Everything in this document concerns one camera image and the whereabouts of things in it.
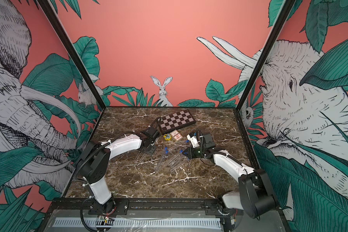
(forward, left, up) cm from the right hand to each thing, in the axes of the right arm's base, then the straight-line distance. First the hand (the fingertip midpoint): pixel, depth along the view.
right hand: (183, 150), depth 84 cm
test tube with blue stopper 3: (+9, +2, -11) cm, 14 cm away
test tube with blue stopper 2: (+4, +11, -10) cm, 16 cm away
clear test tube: (0, +28, -10) cm, 30 cm away
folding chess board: (+30, +5, -8) cm, 31 cm away
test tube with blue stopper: (-2, +14, -10) cm, 18 cm away
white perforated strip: (-35, +21, -10) cm, 41 cm away
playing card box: (+16, +4, -8) cm, 19 cm away
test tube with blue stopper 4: (-1, +6, -9) cm, 11 cm away
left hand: (+6, +22, -7) cm, 24 cm away
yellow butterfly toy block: (+15, +11, -9) cm, 21 cm away
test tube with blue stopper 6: (-5, +2, -10) cm, 12 cm away
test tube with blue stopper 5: (-3, -1, 0) cm, 4 cm away
